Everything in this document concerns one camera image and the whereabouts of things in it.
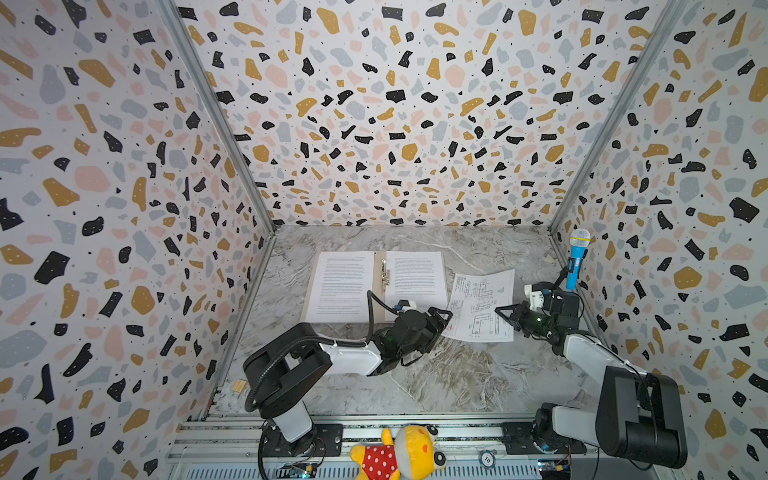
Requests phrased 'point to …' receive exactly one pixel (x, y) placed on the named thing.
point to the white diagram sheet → (473, 302)
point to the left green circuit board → (297, 470)
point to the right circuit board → (555, 469)
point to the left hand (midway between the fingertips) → (453, 318)
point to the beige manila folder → (378, 309)
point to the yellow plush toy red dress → (412, 454)
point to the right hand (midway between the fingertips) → (494, 304)
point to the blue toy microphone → (579, 241)
